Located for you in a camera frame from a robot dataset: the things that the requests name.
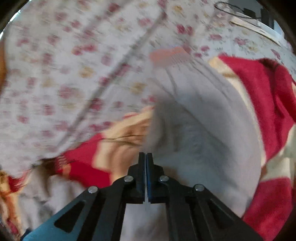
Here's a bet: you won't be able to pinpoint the floral bed sheet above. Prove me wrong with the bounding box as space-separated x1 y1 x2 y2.
1 1 295 177

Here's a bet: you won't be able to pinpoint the red orange patterned blanket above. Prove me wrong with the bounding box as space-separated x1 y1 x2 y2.
1 55 295 240

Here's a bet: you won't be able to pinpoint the black charger with cable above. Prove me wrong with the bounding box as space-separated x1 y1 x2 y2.
214 0 274 29

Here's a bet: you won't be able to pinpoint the grey sweatpants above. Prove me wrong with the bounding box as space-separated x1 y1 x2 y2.
18 46 266 241

